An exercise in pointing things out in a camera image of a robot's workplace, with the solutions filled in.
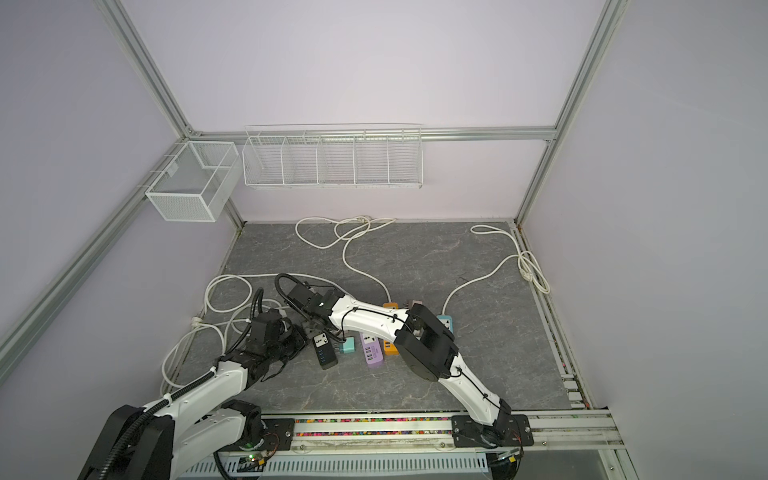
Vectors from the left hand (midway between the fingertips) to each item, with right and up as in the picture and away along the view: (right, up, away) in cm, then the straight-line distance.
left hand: (315, 337), depth 88 cm
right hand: (0, +4, +1) cm, 4 cm away
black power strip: (+3, -3, -2) cm, 5 cm away
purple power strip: (+17, -3, -3) cm, 18 cm away
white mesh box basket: (-43, +49, +12) cm, 66 cm away
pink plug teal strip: (+30, +9, +9) cm, 33 cm away
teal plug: (+10, -3, -1) cm, 11 cm away
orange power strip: (+22, -3, -2) cm, 23 cm away
